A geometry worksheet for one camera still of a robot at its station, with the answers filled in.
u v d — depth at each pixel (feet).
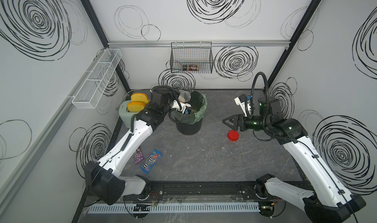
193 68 2.91
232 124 1.92
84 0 2.38
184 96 2.60
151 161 2.71
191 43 2.97
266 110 1.60
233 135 3.01
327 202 1.24
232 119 1.89
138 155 2.77
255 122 1.79
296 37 2.90
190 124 2.58
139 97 2.75
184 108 2.15
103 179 1.24
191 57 3.23
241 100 1.94
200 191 2.47
